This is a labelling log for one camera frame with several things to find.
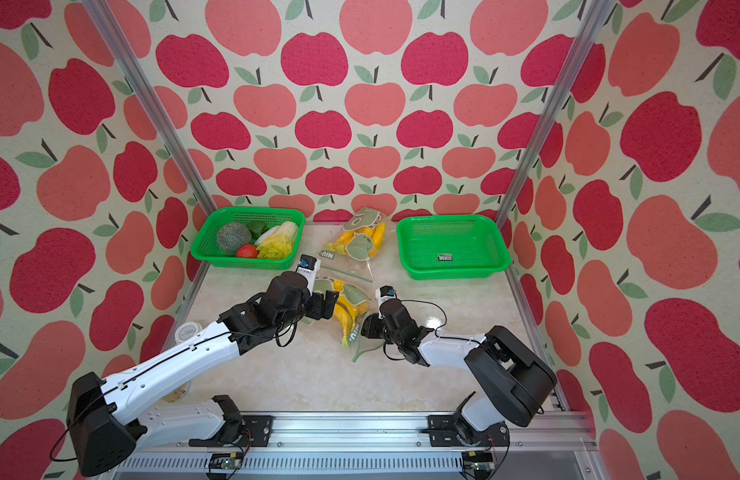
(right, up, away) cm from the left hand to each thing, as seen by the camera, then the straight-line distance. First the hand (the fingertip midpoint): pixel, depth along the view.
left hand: (328, 297), depth 76 cm
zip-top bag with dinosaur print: (-1, -1, -9) cm, 9 cm away
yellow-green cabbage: (-21, +15, +25) cm, 36 cm away
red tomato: (-33, +12, +27) cm, 44 cm away
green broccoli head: (-38, +17, +28) cm, 50 cm away
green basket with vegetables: (-50, +13, +31) cm, 60 cm away
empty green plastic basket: (+42, +13, +38) cm, 58 cm away
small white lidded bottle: (-43, -11, +8) cm, 45 cm away
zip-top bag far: (+7, +16, +27) cm, 32 cm away
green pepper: (-33, +21, +38) cm, 55 cm away
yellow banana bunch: (+4, -6, +11) cm, 13 cm away
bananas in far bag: (+13, +19, +31) cm, 39 cm away
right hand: (+8, -10, +12) cm, 18 cm away
